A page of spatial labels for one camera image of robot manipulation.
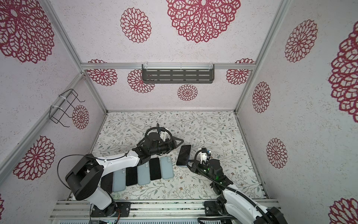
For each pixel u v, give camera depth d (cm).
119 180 83
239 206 51
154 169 87
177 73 94
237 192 54
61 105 76
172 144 72
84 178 44
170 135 65
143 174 86
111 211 66
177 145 75
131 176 86
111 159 52
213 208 73
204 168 69
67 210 75
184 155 81
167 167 90
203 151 74
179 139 77
